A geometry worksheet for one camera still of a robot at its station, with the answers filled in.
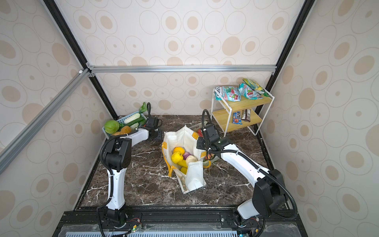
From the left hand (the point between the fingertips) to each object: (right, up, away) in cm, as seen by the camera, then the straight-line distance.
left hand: (160, 130), depth 107 cm
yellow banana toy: (+18, -21, -18) cm, 33 cm away
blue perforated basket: (-30, +7, +3) cm, 31 cm away
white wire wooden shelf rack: (+44, +8, -27) cm, 52 cm away
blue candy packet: (+52, +8, -11) cm, 54 cm away
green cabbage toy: (-31, +2, -8) cm, 32 cm away
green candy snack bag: (+44, +21, -24) cm, 54 cm away
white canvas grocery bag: (+24, -27, -24) cm, 43 cm away
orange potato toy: (-23, 0, -7) cm, 24 cm away
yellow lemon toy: (+14, -16, -21) cm, 30 cm away
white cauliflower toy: (+22, -16, -23) cm, 35 cm away
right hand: (+28, -7, -22) cm, 36 cm away
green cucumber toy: (-17, +7, +3) cm, 19 cm away
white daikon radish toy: (-15, +17, +5) cm, 23 cm away
